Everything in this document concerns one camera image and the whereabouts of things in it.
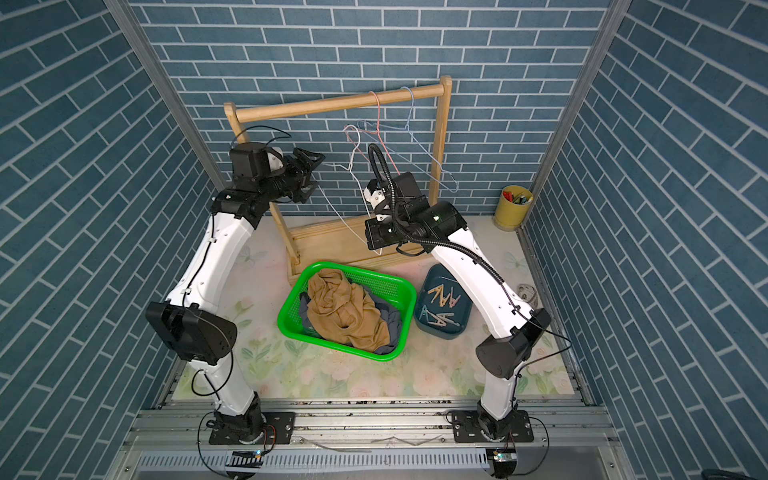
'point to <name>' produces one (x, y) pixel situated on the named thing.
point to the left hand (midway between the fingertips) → (332, 165)
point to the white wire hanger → (344, 211)
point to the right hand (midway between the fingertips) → (369, 234)
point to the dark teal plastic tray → (443, 309)
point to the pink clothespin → (453, 302)
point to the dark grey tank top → (386, 313)
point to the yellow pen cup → (509, 216)
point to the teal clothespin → (424, 310)
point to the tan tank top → (340, 309)
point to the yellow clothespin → (437, 289)
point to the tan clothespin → (438, 321)
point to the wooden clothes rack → (343, 242)
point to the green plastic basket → (396, 292)
